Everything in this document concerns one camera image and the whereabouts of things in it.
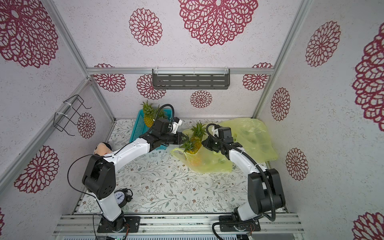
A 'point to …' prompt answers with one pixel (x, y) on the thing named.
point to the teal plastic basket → (138, 127)
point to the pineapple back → (150, 112)
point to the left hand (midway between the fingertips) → (188, 139)
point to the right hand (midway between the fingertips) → (201, 140)
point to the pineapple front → (193, 160)
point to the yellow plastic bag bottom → (253, 138)
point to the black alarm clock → (123, 196)
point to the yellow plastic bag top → (205, 160)
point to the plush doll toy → (102, 148)
